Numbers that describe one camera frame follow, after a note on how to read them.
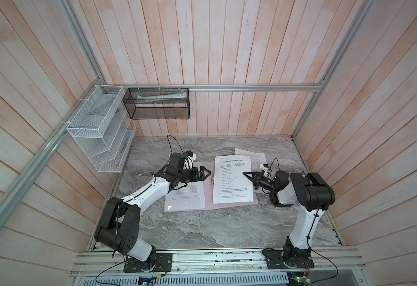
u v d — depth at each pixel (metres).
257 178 0.84
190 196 0.93
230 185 0.92
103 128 0.72
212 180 0.98
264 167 0.93
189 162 0.72
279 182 0.76
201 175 0.76
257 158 1.09
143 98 0.90
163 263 0.73
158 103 1.04
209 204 0.90
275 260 0.73
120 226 0.44
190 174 0.76
